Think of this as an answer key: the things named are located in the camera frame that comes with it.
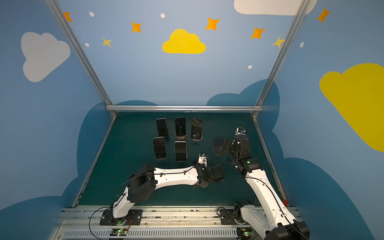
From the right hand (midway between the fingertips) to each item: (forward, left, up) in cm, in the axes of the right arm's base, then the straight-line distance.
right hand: (232, 139), depth 80 cm
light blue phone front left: (-2, +42, -9) cm, 43 cm away
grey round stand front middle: (-5, +29, -18) cm, 34 cm away
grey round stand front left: (-4, +42, -19) cm, 46 cm away
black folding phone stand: (-26, +16, +6) cm, 31 cm away
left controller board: (-43, +55, -20) cm, 73 cm away
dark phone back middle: (+16, +31, -12) cm, 37 cm away
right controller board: (-40, -6, -21) cm, 46 cm away
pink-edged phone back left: (+15, +44, -11) cm, 47 cm away
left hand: (-12, +14, -16) cm, 24 cm away
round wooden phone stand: (+14, +31, -20) cm, 40 cm away
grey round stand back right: (+12, +19, -20) cm, 30 cm away
